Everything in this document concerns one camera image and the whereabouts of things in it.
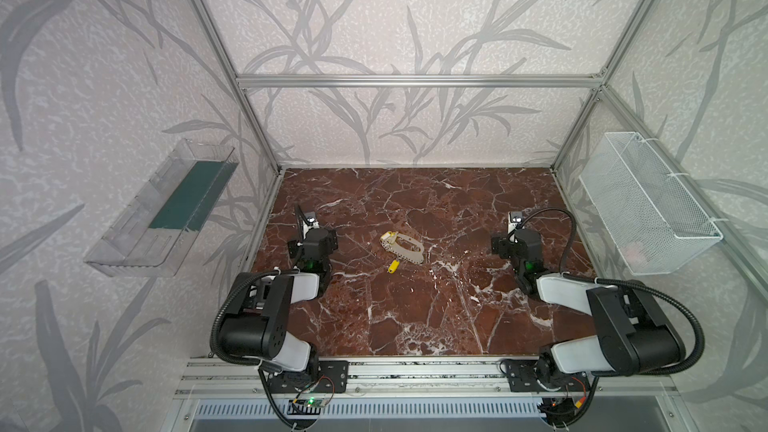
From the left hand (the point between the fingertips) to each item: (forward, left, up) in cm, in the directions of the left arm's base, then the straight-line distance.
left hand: (314, 221), depth 93 cm
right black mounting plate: (-41, -58, -7) cm, 71 cm away
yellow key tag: (-11, -25, -9) cm, 29 cm away
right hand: (0, -63, 0) cm, 63 cm away
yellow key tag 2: (+1, -24, -9) cm, 25 cm away
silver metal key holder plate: (-7, -33, -9) cm, 35 cm away
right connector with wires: (-48, -68, -12) cm, 84 cm away
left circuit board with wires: (-46, -8, -8) cm, 48 cm away
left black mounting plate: (-43, -4, -2) cm, 43 cm away
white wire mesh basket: (-17, -82, +26) cm, 87 cm away
